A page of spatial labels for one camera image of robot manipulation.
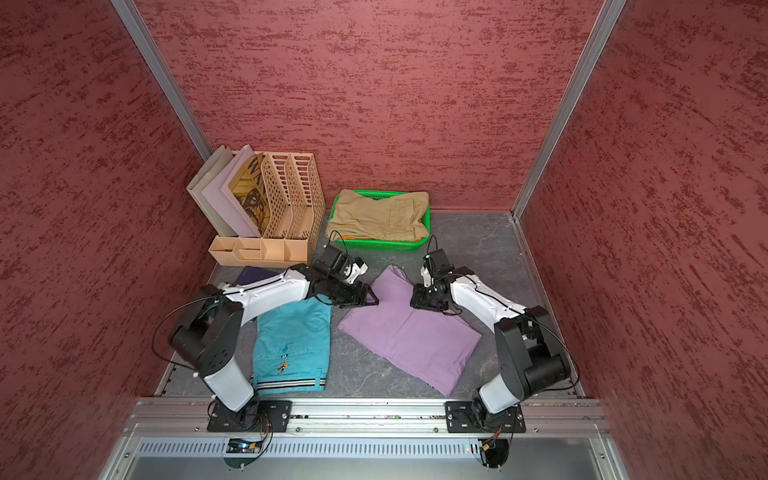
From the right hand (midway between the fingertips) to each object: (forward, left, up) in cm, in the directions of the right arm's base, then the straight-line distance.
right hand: (416, 307), depth 89 cm
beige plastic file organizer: (+35, +43, +6) cm, 56 cm away
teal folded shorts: (-11, +36, -1) cm, 38 cm away
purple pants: (-11, -4, -2) cm, 12 cm away
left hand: (-1, +14, +3) cm, 15 cm away
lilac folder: (+26, +57, +20) cm, 66 cm away
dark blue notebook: (+16, +56, -3) cm, 59 cm away
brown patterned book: (+37, +55, +16) cm, 68 cm away
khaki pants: (+36, +6, +2) cm, 36 cm away
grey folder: (+26, +65, +27) cm, 75 cm away
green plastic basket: (+24, +11, +1) cm, 26 cm away
